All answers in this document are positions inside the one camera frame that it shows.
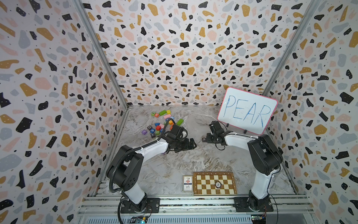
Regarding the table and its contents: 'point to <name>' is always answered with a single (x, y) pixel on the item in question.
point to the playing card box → (187, 183)
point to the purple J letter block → (144, 132)
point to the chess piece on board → (217, 184)
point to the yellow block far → (168, 112)
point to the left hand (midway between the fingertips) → (193, 146)
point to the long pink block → (167, 116)
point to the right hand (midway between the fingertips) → (209, 137)
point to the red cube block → (158, 128)
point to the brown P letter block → (204, 139)
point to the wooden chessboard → (204, 183)
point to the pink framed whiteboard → (247, 111)
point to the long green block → (180, 122)
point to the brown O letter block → (149, 127)
